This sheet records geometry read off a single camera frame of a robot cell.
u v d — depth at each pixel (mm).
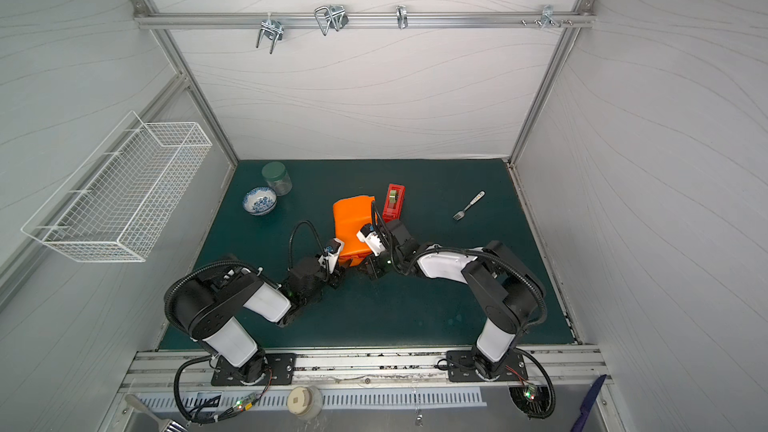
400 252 706
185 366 650
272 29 793
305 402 607
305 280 703
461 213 1043
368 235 799
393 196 1011
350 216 956
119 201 686
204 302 466
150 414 673
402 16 784
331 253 776
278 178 1037
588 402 701
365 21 785
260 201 1070
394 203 1005
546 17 765
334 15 765
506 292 464
